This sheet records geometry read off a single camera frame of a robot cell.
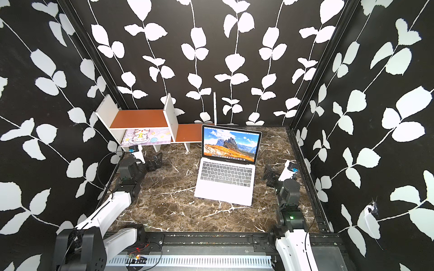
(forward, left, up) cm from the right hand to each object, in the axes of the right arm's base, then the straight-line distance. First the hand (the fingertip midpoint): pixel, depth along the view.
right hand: (274, 167), depth 78 cm
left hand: (+9, +60, -1) cm, 60 cm away
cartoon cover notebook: (+24, +72, -6) cm, 76 cm away
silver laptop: (+6, +22, -11) cm, 25 cm away
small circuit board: (-35, +62, -18) cm, 73 cm away
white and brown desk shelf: (+27, +84, +5) cm, 88 cm away
